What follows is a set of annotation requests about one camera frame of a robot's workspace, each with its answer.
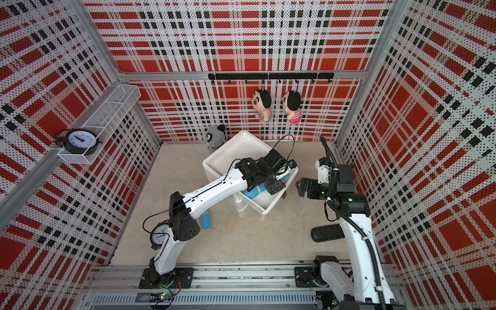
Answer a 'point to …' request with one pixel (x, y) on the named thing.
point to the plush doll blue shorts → (261, 101)
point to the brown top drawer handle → (284, 194)
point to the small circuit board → (165, 297)
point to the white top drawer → (265, 201)
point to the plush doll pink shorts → (291, 104)
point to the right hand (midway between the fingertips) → (310, 185)
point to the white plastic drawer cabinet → (239, 148)
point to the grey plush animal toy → (215, 135)
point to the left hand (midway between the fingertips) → (278, 178)
